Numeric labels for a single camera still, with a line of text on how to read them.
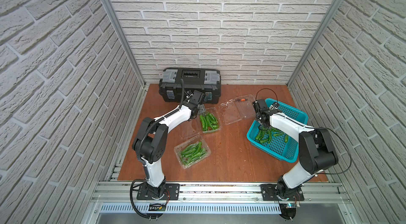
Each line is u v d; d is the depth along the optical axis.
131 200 0.70
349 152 0.71
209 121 0.95
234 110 1.03
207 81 0.98
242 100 1.09
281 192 0.66
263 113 0.70
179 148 0.81
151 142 0.48
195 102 0.74
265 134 0.92
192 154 0.83
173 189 0.74
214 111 1.01
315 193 0.76
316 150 0.46
